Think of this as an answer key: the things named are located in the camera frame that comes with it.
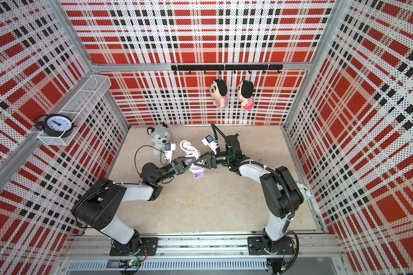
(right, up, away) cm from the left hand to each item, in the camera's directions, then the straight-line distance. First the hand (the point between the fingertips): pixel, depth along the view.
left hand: (198, 158), depth 77 cm
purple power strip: (0, -6, -1) cm, 6 cm away
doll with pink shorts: (+24, +36, +17) cm, 46 cm away
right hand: (0, -2, +1) cm, 2 cm away
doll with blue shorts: (+10, +35, +14) cm, 39 cm away
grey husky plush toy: (-22, +10, +15) cm, 29 cm away
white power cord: (-5, +6, -5) cm, 9 cm away
